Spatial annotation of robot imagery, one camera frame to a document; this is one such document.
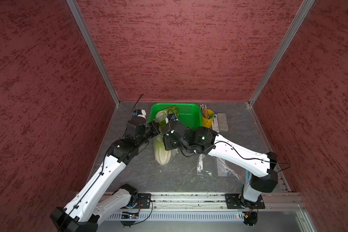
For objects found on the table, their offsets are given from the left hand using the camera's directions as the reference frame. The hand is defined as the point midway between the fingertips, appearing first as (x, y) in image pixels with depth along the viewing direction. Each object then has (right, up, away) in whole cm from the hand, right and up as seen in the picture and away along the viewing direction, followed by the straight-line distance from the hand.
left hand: (159, 127), depth 71 cm
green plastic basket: (+19, +7, +40) cm, 44 cm away
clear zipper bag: (+32, -26, +16) cm, 44 cm away
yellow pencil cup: (+30, +1, +27) cm, 40 cm away
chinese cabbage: (0, -19, +14) cm, 24 cm away
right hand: (+4, -7, -5) cm, 9 cm away
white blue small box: (+37, -1, +32) cm, 49 cm away
